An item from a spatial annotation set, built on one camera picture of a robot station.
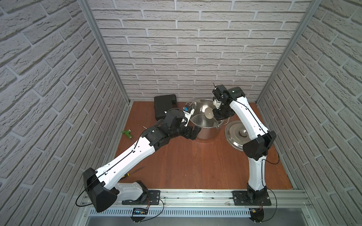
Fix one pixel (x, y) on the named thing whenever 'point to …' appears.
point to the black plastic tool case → (163, 103)
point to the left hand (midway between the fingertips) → (190, 120)
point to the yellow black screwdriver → (128, 174)
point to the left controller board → (139, 211)
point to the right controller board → (257, 214)
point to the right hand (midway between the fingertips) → (221, 118)
